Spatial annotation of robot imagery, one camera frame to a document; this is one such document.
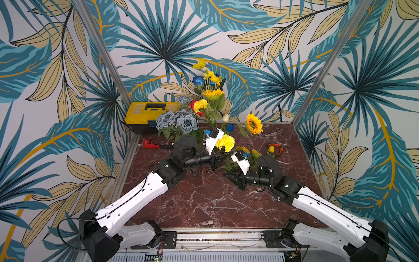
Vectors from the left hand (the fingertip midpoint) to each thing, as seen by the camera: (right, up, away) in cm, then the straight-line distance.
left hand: (231, 156), depth 62 cm
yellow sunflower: (+11, +1, +37) cm, 38 cm away
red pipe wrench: (-48, +3, +42) cm, 64 cm away
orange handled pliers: (+38, +2, +45) cm, 59 cm away
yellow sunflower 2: (+21, -3, +45) cm, 50 cm away
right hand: (-2, -8, +7) cm, 11 cm away
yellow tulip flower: (+30, 0, +42) cm, 52 cm away
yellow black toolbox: (-51, +20, +40) cm, 68 cm away
